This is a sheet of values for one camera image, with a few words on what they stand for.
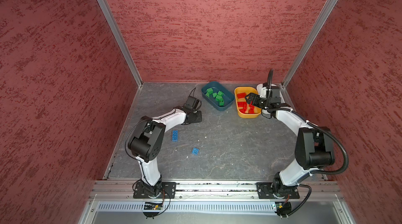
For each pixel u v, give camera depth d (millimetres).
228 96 1132
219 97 1100
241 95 1129
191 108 758
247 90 1078
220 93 1132
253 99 846
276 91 728
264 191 741
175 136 897
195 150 856
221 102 1061
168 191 744
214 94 1102
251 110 1031
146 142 487
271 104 705
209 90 1136
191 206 775
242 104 1045
